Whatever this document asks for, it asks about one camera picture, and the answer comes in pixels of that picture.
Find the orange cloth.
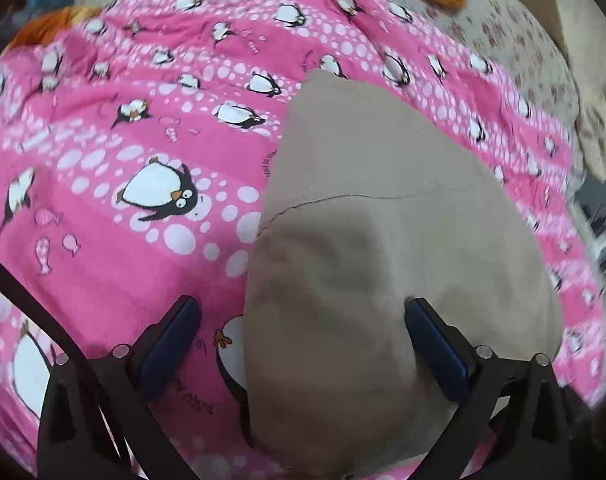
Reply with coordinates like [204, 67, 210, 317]
[5, 4, 102, 51]

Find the black cable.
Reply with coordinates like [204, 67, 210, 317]
[0, 251, 134, 480]

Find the floral print bed sheet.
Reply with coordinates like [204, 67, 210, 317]
[75, 0, 599, 191]

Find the beige zip jacket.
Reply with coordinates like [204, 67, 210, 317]
[243, 70, 563, 479]

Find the pink penguin print quilt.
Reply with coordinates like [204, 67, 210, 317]
[0, 0, 606, 479]

